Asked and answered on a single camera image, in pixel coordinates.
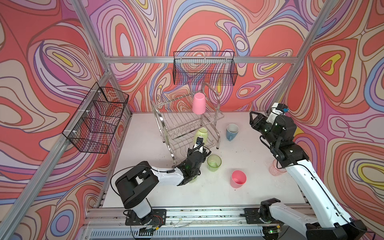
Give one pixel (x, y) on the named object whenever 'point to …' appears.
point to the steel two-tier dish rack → (183, 119)
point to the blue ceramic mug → (231, 131)
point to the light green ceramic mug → (202, 132)
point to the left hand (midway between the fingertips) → (202, 141)
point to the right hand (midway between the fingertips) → (252, 117)
